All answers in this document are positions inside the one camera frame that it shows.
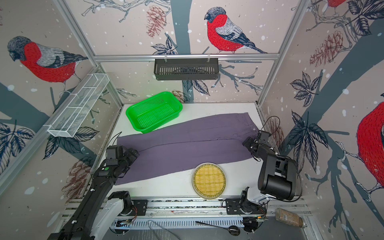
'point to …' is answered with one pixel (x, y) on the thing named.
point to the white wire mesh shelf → (71, 114)
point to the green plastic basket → (153, 111)
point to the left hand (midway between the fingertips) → (132, 154)
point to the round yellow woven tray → (208, 181)
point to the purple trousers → (184, 149)
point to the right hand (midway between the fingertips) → (249, 145)
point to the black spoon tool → (233, 230)
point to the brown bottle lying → (286, 216)
